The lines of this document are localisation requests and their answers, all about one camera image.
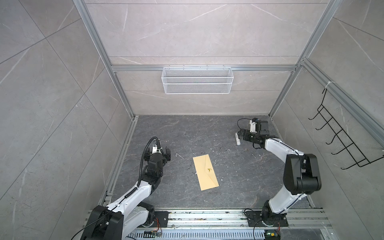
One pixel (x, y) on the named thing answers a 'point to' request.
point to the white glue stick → (237, 140)
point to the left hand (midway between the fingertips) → (157, 145)
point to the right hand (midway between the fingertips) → (244, 132)
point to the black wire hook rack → (358, 156)
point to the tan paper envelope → (205, 173)
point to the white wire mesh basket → (217, 80)
